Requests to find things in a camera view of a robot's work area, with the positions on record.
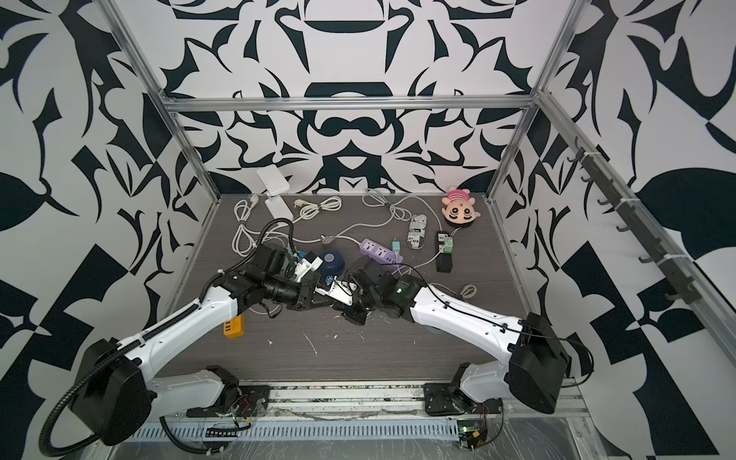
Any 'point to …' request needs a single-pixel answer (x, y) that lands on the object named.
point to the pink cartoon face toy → (459, 207)
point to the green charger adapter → (448, 248)
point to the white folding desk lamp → (275, 184)
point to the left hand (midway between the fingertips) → (330, 298)
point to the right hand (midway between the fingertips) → (335, 298)
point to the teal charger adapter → (396, 245)
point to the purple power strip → (380, 254)
